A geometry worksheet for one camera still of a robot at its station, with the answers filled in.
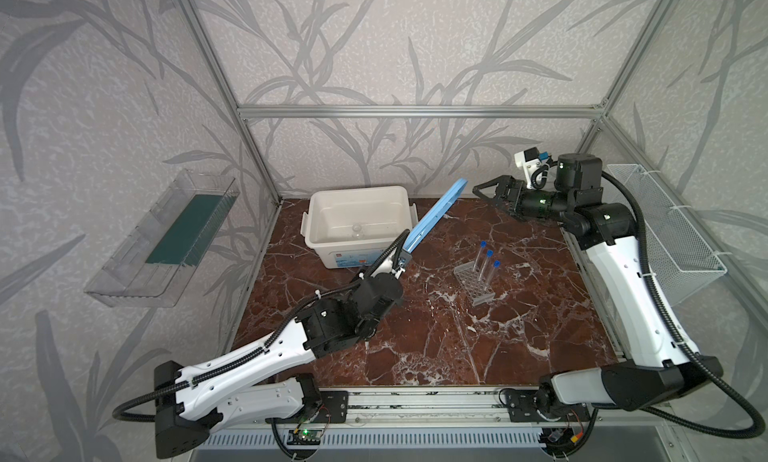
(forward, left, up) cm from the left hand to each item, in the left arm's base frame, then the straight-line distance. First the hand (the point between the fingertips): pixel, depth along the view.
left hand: (388, 257), depth 70 cm
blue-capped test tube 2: (+8, -29, -22) cm, 37 cm away
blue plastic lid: (+5, -10, +8) cm, 14 cm away
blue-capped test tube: (+12, -27, -21) cm, 36 cm away
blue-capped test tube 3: (+6, -31, -20) cm, 38 cm away
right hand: (+10, -21, +13) cm, 27 cm away
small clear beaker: (+25, +13, -21) cm, 35 cm away
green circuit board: (-34, +20, -29) cm, 48 cm away
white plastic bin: (+34, +4, -23) cm, 41 cm away
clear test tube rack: (+7, -26, -27) cm, 38 cm away
